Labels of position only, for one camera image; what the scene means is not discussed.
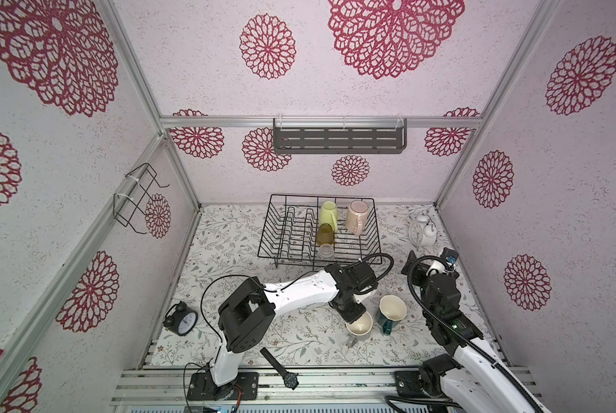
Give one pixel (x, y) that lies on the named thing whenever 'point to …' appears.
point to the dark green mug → (391, 310)
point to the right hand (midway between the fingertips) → (427, 255)
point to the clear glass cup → (326, 249)
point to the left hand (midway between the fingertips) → (350, 318)
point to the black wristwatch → (290, 379)
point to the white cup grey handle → (359, 327)
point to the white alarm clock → (422, 232)
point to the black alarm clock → (181, 319)
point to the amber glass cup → (325, 234)
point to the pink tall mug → (356, 216)
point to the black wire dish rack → (291, 227)
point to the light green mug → (329, 214)
